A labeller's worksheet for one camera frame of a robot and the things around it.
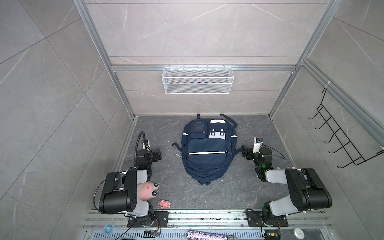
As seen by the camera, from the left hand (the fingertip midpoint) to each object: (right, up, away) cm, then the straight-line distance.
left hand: (149, 146), depth 93 cm
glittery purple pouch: (+30, -37, -26) cm, 55 cm away
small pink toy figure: (+13, -28, -17) cm, 35 cm away
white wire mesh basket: (+31, +45, +8) cm, 55 cm away
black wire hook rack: (+93, 0, -36) cm, 100 cm away
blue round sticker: (-13, -38, -22) cm, 45 cm away
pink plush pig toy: (+4, -21, -17) cm, 27 cm away
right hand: (+65, +1, +1) cm, 65 cm away
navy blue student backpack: (+37, 0, -3) cm, 38 cm away
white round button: (+78, -38, -24) cm, 90 cm away
